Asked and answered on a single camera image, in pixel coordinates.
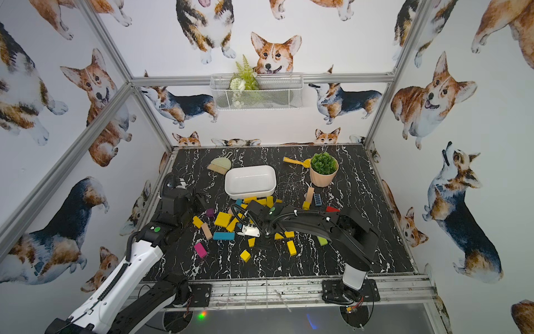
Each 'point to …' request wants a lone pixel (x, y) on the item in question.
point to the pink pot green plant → (322, 169)
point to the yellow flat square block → (223, 219)
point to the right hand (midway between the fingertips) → (260, 236)
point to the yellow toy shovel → (306, 163)
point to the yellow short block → (291, 248)
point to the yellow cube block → (245, 256)
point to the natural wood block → (206, 231)
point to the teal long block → (223, 236)
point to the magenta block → (200, 250)
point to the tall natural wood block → (310, 194)
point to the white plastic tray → (250, 181)
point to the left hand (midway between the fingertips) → (205, 192)
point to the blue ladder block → (318, 200)
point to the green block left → (322, 241)
